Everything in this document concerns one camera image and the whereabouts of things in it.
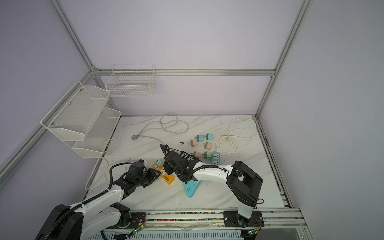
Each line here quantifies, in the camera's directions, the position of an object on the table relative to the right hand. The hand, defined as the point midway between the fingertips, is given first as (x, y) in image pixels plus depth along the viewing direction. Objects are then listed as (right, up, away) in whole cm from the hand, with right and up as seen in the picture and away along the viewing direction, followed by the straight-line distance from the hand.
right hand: (165, 161), depth 83 cm
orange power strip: (+2, -11, +2) cm, 11 cm away
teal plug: (+27, +13, +22) cm, 37 cm away
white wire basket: (-27, +50, +12) cm, 58 cm away
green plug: (-4, -2, +3) cm, 6 cm away
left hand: (-4, -9, +3) cm, 10 cm away
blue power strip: (+30, -1, +10) cm, 32 cm away
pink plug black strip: (+26, +7, +18) cm, 32 cm away
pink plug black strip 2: (+16, +9, +20) cm, 27 cm away
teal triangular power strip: (+15, -14, -1) cm, 21 cm away
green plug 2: (+25, +1, +13) cm, 28 cm away
